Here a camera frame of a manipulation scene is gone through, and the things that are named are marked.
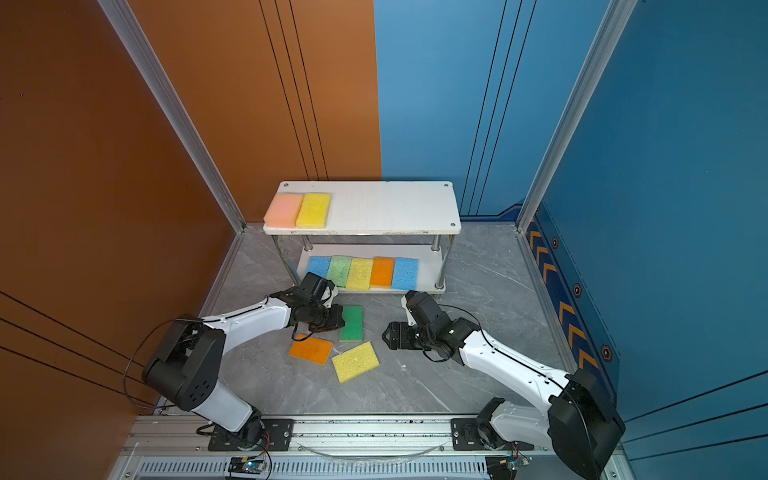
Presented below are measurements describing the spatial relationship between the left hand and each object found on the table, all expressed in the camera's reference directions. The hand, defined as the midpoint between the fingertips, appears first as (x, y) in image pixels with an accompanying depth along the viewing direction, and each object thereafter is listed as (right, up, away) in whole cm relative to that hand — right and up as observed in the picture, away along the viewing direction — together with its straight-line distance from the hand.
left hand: (346, 319), depth 90 cm
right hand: (+13, -3, -10) cm, 17 cm away
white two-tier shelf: (+11, +33, -12) cm, 36 cm away
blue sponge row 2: (-10, +16, +7) cm, 21 cm away
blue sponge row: (+18, +13, +6) cm, 23 cm away
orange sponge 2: (+11, +14, +7) cm, 19 cm away
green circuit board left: (-21, -30, -19) cm, 42 cm away
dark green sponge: (+2, -1, +1) cm, 2 cm away
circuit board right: (+41, -31, -19) cm, 55 cm away
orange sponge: (-9, -8, -3) cm, 13 cm away
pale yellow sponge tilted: (+3, -11, -6) cm, 12 cm away
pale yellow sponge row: (+4, +13, +5) cm, 15 cm away
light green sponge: (-4, +15, +7) cm, 17 cm away
